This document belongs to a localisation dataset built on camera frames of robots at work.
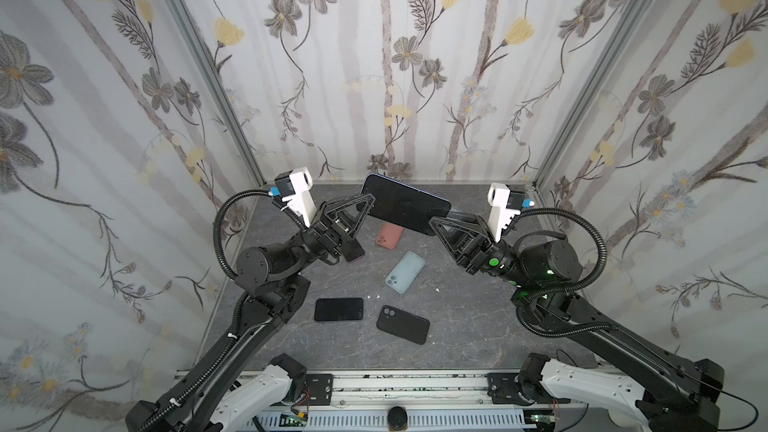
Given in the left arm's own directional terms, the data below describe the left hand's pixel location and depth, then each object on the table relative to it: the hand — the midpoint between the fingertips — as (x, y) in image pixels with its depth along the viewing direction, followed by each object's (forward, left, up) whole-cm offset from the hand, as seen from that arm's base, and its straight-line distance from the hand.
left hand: (366, 199), depth 44 cm
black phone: (+24, +7, -55) cm, 61 cm away
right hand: (-4, -11, -2) cm, 12 cm away
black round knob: (-25, -6, -43) cm, 50 cm away
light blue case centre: (+15, -11, -54) cm, 57 cm away
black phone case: (-2, -9, -54) cm, 55 cm away
